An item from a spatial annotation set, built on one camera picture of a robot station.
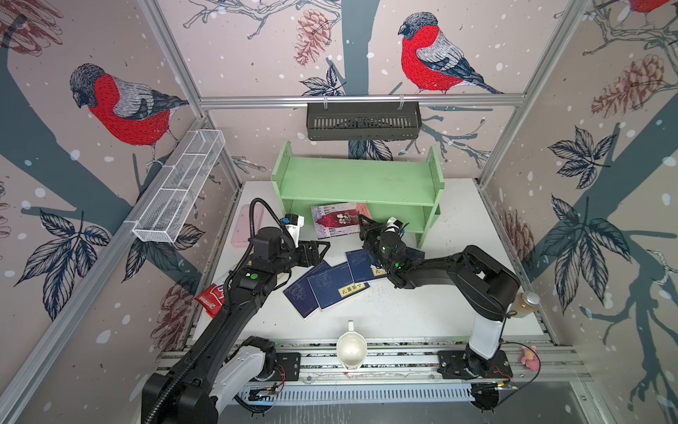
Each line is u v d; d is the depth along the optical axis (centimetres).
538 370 68
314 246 68
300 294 87
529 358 73
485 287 49
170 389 38
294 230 70
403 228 89
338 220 85
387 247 68
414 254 100
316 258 69
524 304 76
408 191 81
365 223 85
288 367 73
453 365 73
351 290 87
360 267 93
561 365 75
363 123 106
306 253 67
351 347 75
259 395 71
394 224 83
